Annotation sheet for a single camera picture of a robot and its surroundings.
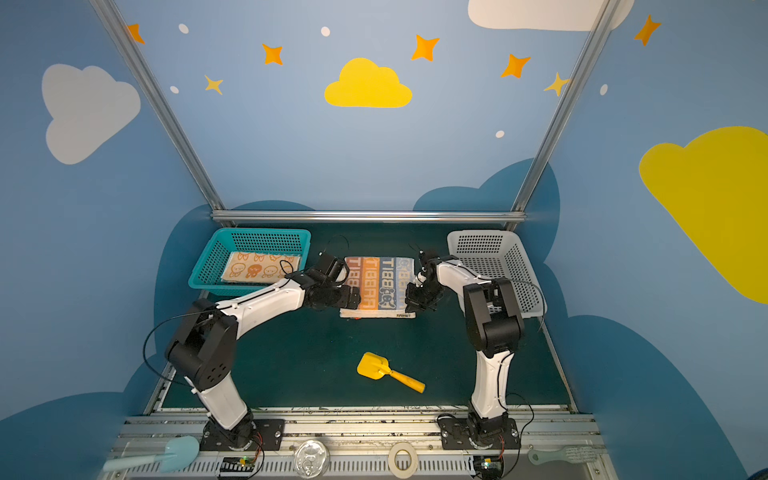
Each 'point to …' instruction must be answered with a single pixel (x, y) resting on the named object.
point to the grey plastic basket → (492, 254)
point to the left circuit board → (236, 467)
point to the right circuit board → (488, 467)
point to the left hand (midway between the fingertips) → (347, 295)
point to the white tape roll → (403, 474)
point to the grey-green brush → (581, 454)
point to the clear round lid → (311, 458)
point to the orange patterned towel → (254, 267)
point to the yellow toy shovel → (375, 367)
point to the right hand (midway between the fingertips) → (409, 306)
